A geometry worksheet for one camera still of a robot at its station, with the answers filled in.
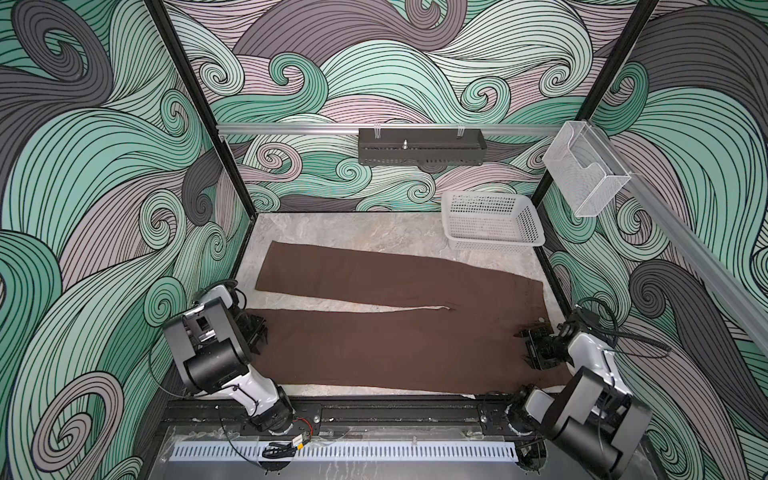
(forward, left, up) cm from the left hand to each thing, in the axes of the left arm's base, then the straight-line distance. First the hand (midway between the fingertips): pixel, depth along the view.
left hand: (262, 341), depth 85 cm
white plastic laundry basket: (+51, -79, 0) cm, 93 cm away
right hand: (+1, -75, +2) cm, 75 cm away
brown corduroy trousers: (0, -61, -1) cm, 61 cm away
